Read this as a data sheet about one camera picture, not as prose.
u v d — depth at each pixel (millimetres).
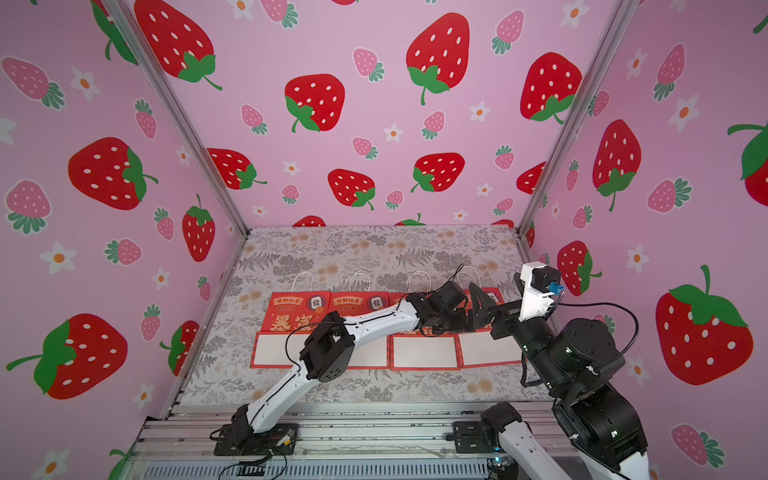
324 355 585
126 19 686
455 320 800
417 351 895
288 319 958
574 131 903
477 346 860
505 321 452
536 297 423
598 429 351
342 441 748
